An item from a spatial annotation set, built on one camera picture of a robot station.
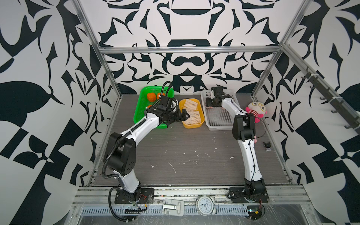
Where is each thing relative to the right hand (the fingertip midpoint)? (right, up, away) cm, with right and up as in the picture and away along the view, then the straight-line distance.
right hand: (209, 99), depth 112 cm
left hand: (-22, -11, -25) cm, 35 cm away
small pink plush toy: (+25, -28, -21) cm, 43 cm away
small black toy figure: (+33, -32, -21) cm, 50 cm away
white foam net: (-13, -14, -13) cm, 24 cm away
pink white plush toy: (+33, -8, -8) cm, 35 cm away
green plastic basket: (-51, -3, -6) cm, 52 cm away
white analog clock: (-11, -54, -44) cm, 71 cm away
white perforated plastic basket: (+3, -14, -7) cm, 16 cm away
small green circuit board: (+14, -60, -41) cm, 74 cm away
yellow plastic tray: (-9, -8, -8) cm, 14 cm away
